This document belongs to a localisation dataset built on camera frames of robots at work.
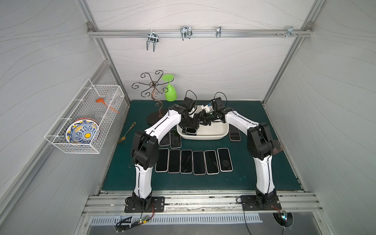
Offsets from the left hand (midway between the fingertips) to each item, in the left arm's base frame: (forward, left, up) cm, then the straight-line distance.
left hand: (194, 125), depth 90 cm
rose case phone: (-20, +12, -13) cm, 26 cm away
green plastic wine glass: (+19, +16, +10) cm, 27 cm away
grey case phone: (-5, +2, 0) cm, 5 cm away
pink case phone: (-18, -3, -16) cm, 24 cm away
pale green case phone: (-4, +13, -11) cm, 17 cm away
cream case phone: (-17, -11, -15) cm, 25 cm away
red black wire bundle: (-51, +33, -13) cm, 62 cm away
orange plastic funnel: (+2, +51, +19) cm, 54 cm away
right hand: (+4, +1, 0) cm, 5 cm away
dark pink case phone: (-16, -19, -11) cm, 27 cm away
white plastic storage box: (+6, -16, -13) cm, 21 cm away
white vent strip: (-47, +9, -14) cm, 50 cm away
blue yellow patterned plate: (-20, +49, +21) cm, 57 cm away
